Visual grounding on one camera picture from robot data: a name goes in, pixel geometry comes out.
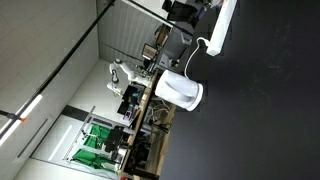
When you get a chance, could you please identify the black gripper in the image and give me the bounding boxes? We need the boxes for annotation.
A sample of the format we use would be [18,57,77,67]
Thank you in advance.
[165,0,196,24]

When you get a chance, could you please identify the white power strip adapter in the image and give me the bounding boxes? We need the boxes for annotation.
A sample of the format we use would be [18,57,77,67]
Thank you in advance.
[205,0,239,57]

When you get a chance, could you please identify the grey box cabinet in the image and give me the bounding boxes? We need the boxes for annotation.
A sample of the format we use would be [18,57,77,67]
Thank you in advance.
[159,25,194,69]

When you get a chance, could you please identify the small framed monitor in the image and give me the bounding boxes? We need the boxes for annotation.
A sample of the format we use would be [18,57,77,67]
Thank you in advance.
[141,43,160,61]

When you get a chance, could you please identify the white electric kettle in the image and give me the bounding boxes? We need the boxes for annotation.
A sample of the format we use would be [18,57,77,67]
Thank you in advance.
[154,69,205,112]

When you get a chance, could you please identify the black computer monitor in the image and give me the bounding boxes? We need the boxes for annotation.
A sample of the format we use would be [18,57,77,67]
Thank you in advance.
[116,84,147,116]

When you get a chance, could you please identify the wooden workbench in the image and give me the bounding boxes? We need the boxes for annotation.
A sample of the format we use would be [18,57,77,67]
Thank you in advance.
[117,69,177,180]

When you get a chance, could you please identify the black diagonal pole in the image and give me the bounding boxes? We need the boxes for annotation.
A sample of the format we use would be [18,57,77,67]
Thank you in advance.
[0,0,117,141]

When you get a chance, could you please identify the green cloth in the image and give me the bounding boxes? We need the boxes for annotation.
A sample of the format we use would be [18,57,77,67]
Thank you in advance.
[72,123,116,173]

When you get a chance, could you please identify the long ceiling light strip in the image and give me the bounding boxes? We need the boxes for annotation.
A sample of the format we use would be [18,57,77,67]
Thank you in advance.
[0,94,44,148]

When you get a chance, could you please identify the white power strip cable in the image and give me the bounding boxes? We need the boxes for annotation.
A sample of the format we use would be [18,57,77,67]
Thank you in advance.
[183,36,211,80]

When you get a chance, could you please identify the metal frame rack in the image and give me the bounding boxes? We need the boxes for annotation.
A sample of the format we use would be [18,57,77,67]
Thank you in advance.
[62,105,134,174]

